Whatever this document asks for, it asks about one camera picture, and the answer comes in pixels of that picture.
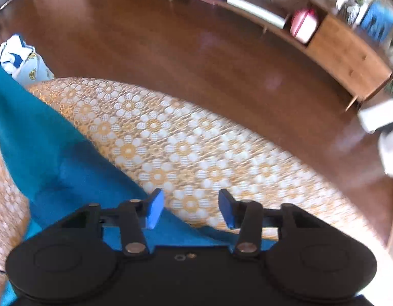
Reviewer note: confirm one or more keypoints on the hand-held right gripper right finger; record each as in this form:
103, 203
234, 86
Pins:
226, 211

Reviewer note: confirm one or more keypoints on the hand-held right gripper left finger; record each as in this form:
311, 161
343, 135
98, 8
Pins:
155, 209

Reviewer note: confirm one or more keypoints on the teal sweater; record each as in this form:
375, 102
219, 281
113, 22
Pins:
56, 153

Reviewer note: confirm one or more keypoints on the orange white floral cover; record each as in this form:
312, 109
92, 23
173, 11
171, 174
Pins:
183, 146

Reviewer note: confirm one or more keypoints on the banana print laundry basket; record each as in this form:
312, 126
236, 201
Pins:
24, 67

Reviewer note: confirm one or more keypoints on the wooden sideboard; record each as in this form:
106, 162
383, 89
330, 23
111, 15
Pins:
346, 54

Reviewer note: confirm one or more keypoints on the pink and white bag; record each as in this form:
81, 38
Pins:
304, 25

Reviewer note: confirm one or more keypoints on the white roll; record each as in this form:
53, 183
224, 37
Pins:
257, 10

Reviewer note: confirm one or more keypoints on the blue picture book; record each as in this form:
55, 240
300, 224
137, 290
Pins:
378, 20

